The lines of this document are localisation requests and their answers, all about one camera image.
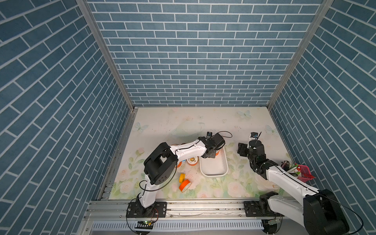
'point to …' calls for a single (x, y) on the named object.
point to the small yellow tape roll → (181, 177)
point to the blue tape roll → (184, 161)
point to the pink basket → (305, 174)
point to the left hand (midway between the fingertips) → (212, 154)
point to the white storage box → (216, 167)
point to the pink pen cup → (285, 165)
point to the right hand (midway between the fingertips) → (245, 144)
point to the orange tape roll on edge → (185, 185)
